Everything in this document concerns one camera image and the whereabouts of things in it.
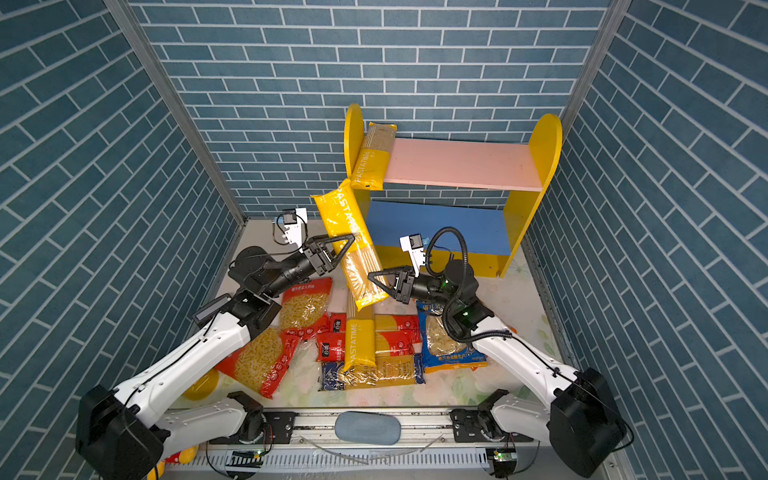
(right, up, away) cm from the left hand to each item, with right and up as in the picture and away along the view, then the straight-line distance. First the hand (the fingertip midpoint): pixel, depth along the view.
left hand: (352, 242), depth 62 cm
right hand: (+3, -7, +2) cm, 8 cm away
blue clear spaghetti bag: (+7, -35, +18) cm, 40 cm away
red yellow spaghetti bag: (+9, -28, +27) cm, 40 cm away
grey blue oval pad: (+2, -45, +9) cm, 46 cm away
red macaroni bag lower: (-27, -33, +18) cm, 46 cm away
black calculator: (-51, -23, +29) cm, 63 cm away
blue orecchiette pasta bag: (+22, -31, +21) cm, 43 cm away
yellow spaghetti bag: (0, -35, +18) cm, 39 cm away
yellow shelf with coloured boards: (+43, +20, +53) cm, 72 cm away
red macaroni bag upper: (-19, -21, +29) cm, 41 cm away
